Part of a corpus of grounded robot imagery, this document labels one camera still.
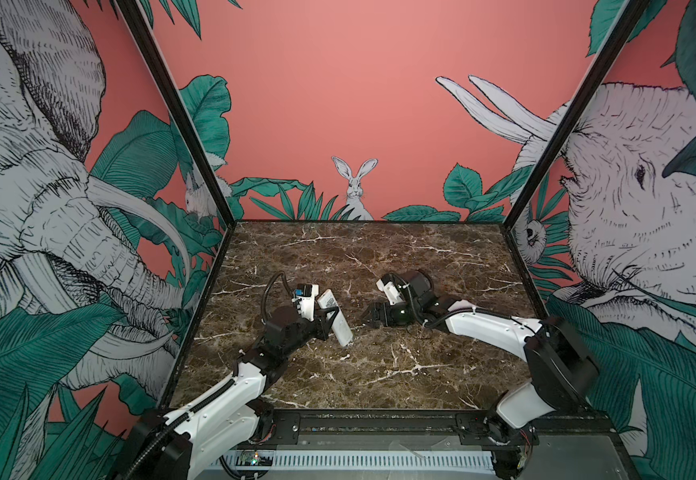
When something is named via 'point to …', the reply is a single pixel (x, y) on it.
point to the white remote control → (327, 301)
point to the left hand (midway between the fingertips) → (335, 305)
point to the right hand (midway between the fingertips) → (365, 318)
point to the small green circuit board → (249, 457)
